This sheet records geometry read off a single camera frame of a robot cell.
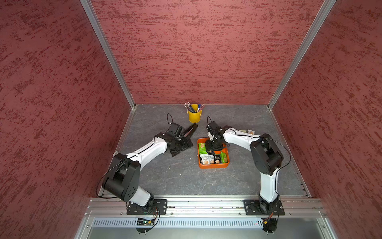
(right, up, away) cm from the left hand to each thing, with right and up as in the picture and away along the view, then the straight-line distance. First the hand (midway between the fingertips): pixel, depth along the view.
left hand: (187, 150), depth 87 cm
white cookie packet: (+11, -5, +1) cm, 12 cm away
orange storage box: (+19, -9, 0) cm, 21 cm away
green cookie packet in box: (+10, 0, +5) cm, 11 cm away
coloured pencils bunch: (+1, +27, +13) cm, 30 cm away
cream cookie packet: (+45, +10, +16) cm, 49 cm away
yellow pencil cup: (+4, +20, +20) cm, 29 cm away
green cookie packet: (+41, +10, +19) cm, 46 cm away
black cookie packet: (+18, -5, +1) cm, 19 cm away
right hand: (+15, -2, +7) cm, 16 cm away
